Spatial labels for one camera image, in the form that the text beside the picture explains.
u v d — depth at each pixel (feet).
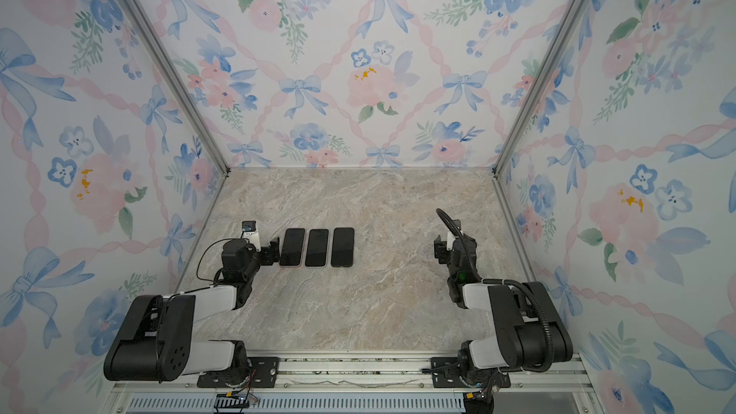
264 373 2.44
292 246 3.19
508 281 1.61
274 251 2.81
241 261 2.31
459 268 2.34
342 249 3.28
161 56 2.76
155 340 1.40
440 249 2.75
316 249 3.20
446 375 2.40
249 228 2.60
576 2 2.45
